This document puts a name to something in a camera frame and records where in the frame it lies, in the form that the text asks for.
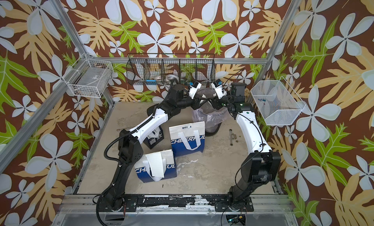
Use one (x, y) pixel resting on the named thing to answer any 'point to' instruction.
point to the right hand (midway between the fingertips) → (211, 95)
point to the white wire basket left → (89, 77)
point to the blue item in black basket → (150, 80)
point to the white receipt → (155, 162)
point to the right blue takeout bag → (188, 139)
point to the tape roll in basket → (170, 77)
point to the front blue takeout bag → (143, 170)
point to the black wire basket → (159, 69)
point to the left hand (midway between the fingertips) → (207, 96)
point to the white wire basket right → (276, 102)
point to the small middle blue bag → (155, 138)
